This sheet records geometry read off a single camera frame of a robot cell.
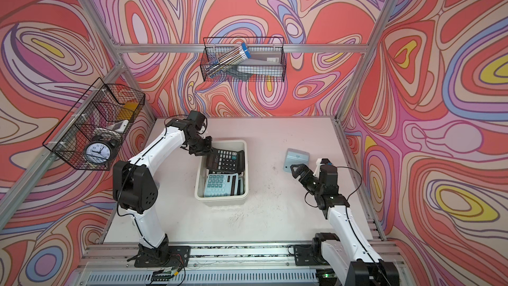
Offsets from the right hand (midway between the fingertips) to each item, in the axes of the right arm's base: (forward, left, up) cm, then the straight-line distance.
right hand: (297, 176), depth 84 cm
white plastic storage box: (-9, +30, -2) cm, 31 cm away
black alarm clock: (+1, +72, +23) cm, 75 cm away
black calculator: (+10, +31, 0) cm, 33 cm away
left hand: (+12, +37, +4) cm, 39 cm away
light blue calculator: (-1, +33, -3) cm, 33 cm away
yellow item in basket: (+19, +69, +24) cm, 76 cm away
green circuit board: (-33, +54, -12) cm, 64 cm away
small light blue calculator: (+15, -2, -7) cm, 17 cm away
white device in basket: (+11, +69, +24) cm, 74 cm away
